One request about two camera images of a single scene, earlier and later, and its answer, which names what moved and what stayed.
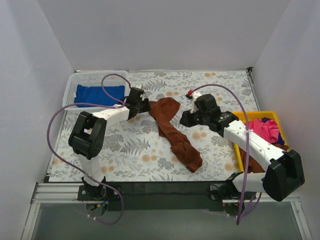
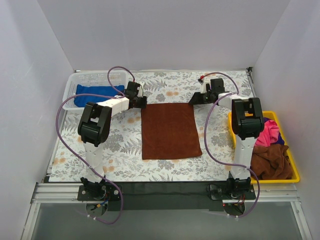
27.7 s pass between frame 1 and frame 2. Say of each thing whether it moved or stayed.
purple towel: stayed
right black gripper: moved
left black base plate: stayed
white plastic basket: stayed
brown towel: moved
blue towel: stayed
